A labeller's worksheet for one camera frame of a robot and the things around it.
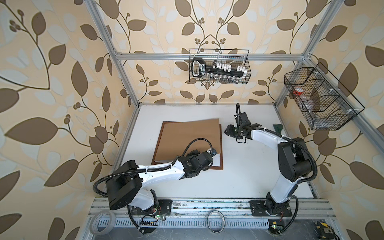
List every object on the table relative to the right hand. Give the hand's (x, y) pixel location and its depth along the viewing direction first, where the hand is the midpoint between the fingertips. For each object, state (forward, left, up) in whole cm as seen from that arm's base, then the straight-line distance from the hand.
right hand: (228, 133), depth 95 cm
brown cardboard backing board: (+2, +34, -6) cm, 35 cm away
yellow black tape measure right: (-52, -36, -5) cm, 63 cm away
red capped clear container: (+8, -36, +27) cm, 46 cm away
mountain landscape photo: (-16, +9, -7) cm, 19 cm away
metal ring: (-46, +8, -8) cm, 48 cm away
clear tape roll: (-44, +70, -4) cm, 83 cm away
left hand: (-15, +20, +2) cm, 25 cm away
